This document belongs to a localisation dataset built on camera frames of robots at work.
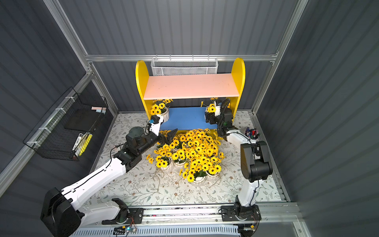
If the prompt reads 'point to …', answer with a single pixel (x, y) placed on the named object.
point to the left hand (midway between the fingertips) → (168, 124)
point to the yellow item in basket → (84, 144)
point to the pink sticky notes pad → (99, 109)
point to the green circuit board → (123, 230)
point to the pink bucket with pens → (253, 134)
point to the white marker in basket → (79, 138)
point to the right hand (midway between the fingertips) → (214, 110)
